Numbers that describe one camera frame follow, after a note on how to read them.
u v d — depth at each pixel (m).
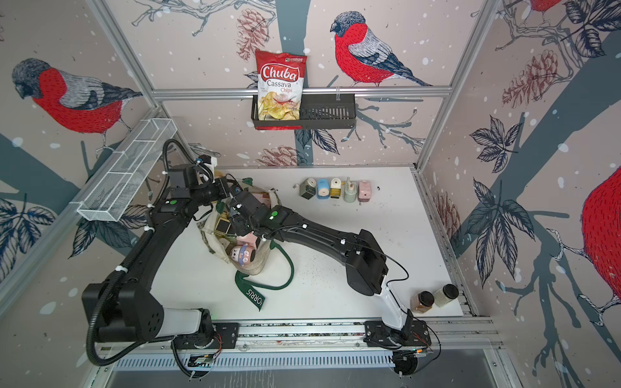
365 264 0.48
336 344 0.73
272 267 0.87
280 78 0.83
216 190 0.71
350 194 1.04
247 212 0.59
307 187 1.04
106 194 0.71
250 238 0.90
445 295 0.73
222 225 0.84
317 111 1.07
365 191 1.03
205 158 0.72
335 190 1.07
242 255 0.83
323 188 1.04
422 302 0.71
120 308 0.40
